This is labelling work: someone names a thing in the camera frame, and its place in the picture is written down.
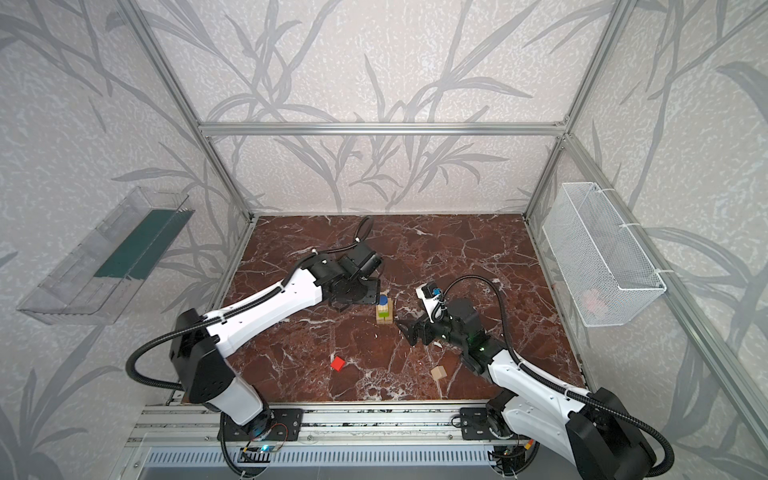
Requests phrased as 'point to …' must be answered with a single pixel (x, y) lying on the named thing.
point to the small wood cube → (439, 372)
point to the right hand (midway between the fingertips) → (410, 303)
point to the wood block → (385, 308)
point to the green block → (384, 314)
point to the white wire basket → (606, 276)
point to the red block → (338, 363)
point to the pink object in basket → (592, 302)
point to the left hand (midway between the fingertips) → (378, 288)
